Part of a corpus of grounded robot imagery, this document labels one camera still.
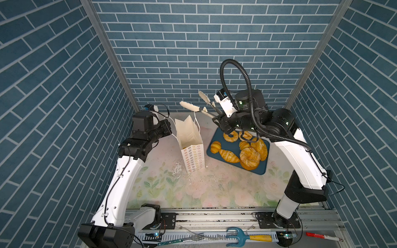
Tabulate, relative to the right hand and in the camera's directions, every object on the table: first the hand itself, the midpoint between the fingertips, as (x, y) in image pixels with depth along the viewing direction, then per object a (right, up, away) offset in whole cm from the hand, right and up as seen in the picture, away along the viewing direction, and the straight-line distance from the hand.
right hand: (215, 113), depth 60 cm
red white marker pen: (+50, -55, +10) cm, 75 cm away
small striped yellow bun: (+2, -18, +37) cm, 41 cm away
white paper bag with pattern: (-14, -13, +39) cm, 43 cm away
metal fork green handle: (-8, -55, +10) cm, 57 cm away
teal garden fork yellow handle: (+13, -54, +8) cm, 57 cm away
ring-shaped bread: (+14, -12, +43) cm, 47 cm away
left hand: (-20, -3, +11) cm, 23 cm away
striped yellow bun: (+20, -17, +38) cm, 46 cm away
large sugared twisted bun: (+22, -24, +30) cm, 44 cm away
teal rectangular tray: (+4, -12, +45) cm, 47 cm away
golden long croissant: (+11, -23, +32) cm, 41 cm away
